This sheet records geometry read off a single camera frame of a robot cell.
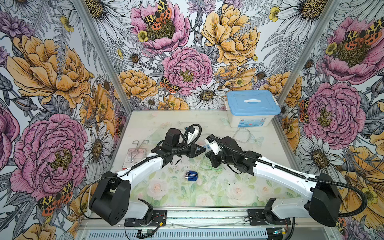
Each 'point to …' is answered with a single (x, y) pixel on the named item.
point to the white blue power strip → (207, 146)
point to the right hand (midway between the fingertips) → (208, 158)
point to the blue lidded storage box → (252, 108)
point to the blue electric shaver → (191, 175)
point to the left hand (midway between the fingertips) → (203, 153)
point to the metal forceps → (135, 151)
